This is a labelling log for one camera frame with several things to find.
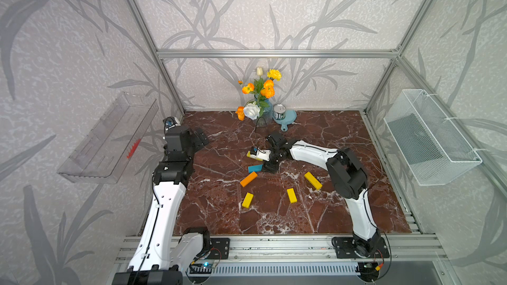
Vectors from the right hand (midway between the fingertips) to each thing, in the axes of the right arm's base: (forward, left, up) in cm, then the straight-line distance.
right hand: (264, 161), depth 97 cm
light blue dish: (+31, -16, -1) cm, 35 cm away
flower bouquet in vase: (+11, +1, +26) cm, 28 cm away
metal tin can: (+32, -9, +3) cm, 33 cm away
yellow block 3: (-17, -12, -1) cm, 21 cm away
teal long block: (-3, +4, -2) cm, 5 cm away
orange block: (-9, +7, -1) cm, 11 cm away
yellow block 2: (-19, +7, 0) cm, 20 cm away
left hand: (-3, +27, +27) cm, 38 cm away
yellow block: (-10, -23, -1) cm, 25 cm away
